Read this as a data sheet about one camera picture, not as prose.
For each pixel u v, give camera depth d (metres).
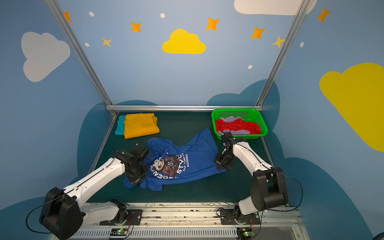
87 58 0.89
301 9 0.70
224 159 0.71
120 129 1.08
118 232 0.71
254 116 1.15
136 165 0.61
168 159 0.96
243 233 0.71
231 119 1.15
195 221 0.73
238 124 1.09
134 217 0.75
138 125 1.08
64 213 0.39
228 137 0.73
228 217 0.74
